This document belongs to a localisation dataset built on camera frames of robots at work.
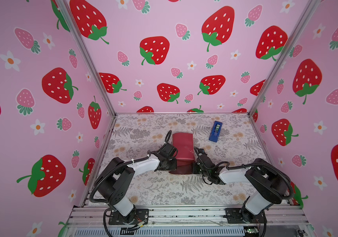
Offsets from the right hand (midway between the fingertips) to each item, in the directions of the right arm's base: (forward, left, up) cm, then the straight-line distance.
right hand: (189, 165), depth 92 cm
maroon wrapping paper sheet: (+12, +5, +6) cm, 14 cm away
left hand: (-2, +9, +1) cm, 9 cm away
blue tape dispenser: (+26, -17, +4) cm, 32 cm away
